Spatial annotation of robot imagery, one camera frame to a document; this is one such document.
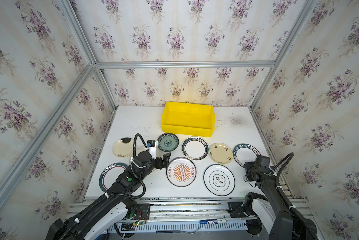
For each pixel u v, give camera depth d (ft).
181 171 2.82
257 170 2.19
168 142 3.24
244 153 3.12
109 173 2.79
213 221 2.27
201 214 2.40
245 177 2.77
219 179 2.75
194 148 3.15
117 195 1.65
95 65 3.05
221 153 3.06
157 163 2.26
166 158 2.30
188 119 3.76
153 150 2.24
